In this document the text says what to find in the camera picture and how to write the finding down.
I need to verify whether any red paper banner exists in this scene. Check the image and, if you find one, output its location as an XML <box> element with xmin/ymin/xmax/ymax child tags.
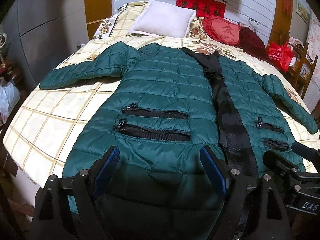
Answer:
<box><xmin>176</xmin><ymin>0</ymin><xmax>226</xmax><ymax>18</ymax></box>

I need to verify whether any red shopping bag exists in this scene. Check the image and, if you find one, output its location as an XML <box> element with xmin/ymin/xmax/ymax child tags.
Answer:
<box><xmin>267</xmin><ymin>42</ymin><xmax>294</xmax><ymax>73</ymax></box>

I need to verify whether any green quilted down jacket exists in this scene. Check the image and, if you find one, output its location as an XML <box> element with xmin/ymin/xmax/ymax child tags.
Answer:
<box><xmin>40</xmin><ymin>42</ymin><xmax>318</xmax><ymax>239</ymax></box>

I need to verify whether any wooden chair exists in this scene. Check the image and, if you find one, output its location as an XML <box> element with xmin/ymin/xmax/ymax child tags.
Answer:
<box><xmin>285</xmin><ymin>37</ymin><xmax>318</xmax><ymax>99</ymax></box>

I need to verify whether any dark red velvet cushion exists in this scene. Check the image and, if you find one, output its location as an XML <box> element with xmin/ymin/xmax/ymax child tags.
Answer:
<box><xmin>238</xmin><ymin>26</ymin><xmax>271</xmax><ymax>62</ymax></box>

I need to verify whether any white plastic bag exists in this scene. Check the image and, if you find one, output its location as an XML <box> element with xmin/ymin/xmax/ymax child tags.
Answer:
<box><xmin>0</xmin><ymin>77</ymin><xmax>20</xmax><ymax>126</ymax></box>

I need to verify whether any red heart-shaped cushion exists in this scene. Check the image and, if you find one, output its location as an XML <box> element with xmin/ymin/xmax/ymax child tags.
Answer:
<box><xmin>202</xmin><ymin>15</ymin><xmax>240</xmax><ymax>47</ymax></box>

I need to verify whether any white square pillow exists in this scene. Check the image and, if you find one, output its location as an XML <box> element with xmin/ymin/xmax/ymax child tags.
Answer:
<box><xmin>129</xmin><ymin>0</ymin><xmax>196</xmax><ymax>38</ymax></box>

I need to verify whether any floral plaid bed quilt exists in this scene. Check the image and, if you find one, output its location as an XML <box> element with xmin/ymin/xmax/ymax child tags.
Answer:
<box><xmin>2</xmin><ymin>0</ymin><xmax>320</xmax><ymax>205</ymax></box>

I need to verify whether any floral patterned curtain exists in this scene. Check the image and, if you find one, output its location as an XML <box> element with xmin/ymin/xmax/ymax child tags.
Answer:
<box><xmin>305</xmin><ymin>12</ymin><xmax>320</xmax><ymax>66</ymax></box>

